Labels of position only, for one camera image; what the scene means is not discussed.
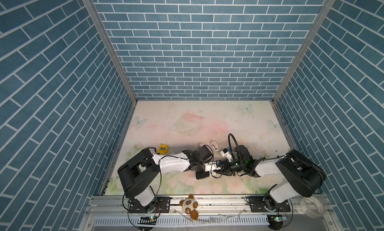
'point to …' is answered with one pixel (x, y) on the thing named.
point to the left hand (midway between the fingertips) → (208, 172)
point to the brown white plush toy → (189, 205)
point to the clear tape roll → (308, 213)
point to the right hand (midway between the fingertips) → (214, 170)
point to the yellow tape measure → (163, 149)
